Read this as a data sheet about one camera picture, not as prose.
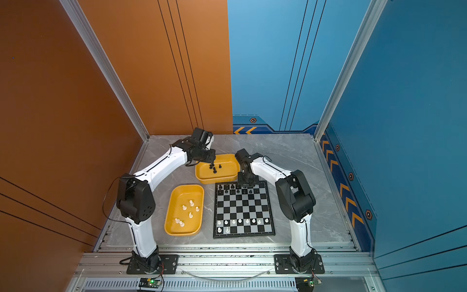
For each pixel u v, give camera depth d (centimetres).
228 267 74
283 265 72
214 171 102
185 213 86
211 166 104
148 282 71
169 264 74
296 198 51
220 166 105
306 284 70
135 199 49
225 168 106
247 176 79
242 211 87
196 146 71
